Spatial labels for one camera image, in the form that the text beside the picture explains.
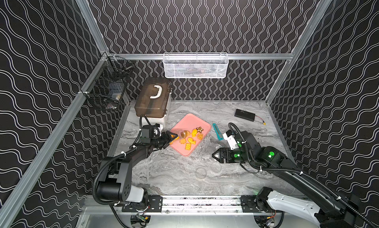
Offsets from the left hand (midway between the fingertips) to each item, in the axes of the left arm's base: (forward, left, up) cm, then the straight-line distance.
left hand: (175, 135), depth 87 cm
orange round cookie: (+2, -4, -10) cm, 11 cm away
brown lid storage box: (+22, +16, +8) cm, 29 cm away
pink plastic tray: (+11, -9, -10) cm, 18 cm away
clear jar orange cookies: (-2, 0, +1) cm, 2 cm away
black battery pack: (+29, -49, -11) cm, 58 cm away
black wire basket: (+23, +45, +14) cm, 52 cm away
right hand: (-14, -23, +8) cm, 28 cm away
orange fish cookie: (+4, -9, -11) cm, 15 cm away
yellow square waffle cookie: (0, -8, -11) cm, 14 cm away
